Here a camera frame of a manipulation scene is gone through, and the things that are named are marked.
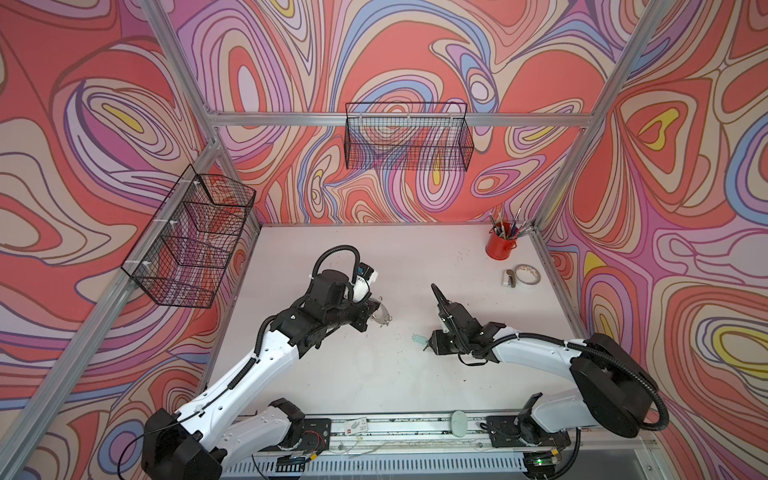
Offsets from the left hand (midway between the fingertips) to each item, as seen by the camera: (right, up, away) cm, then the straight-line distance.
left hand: (382, 303), depth 75 cm
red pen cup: (+41, +17, +28) cm, 52 cm away
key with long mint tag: (+11, -13, +16) cm, 23 cm away
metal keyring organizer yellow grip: (0, -4, +6) cm, 7 cm away
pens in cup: (+45, +21, +30) cm, 58 cm away
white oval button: (+19, -30, 0) cm, 36 cm away
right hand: (+16, -16, +14) cm, 27 cm away
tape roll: (+49, +3, +27) cm, 56 cm away
